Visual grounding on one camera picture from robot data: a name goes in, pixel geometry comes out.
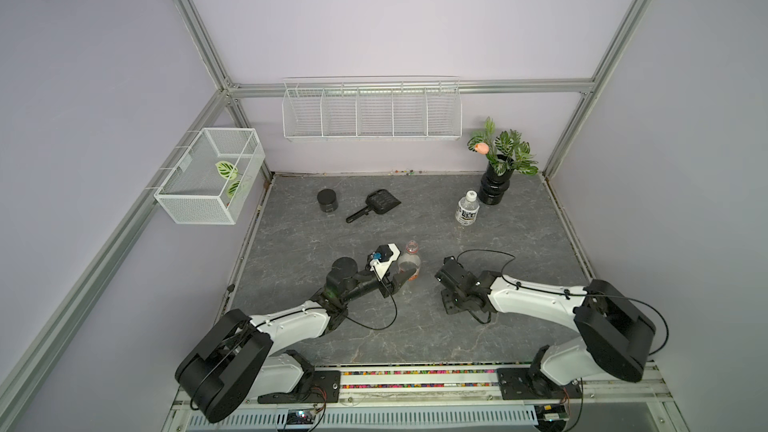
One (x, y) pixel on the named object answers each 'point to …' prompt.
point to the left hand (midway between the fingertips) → (408, 262)
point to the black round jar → (327, 200)
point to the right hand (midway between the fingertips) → (450, 297)
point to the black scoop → (378, 201)
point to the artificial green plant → (506, 150)
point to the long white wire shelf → (376, 108)
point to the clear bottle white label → (467, 212)
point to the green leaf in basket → (225, 167)
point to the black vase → (493, 186)
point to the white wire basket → (210, 182)
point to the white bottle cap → (471, 195)
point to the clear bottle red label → (410, 260)
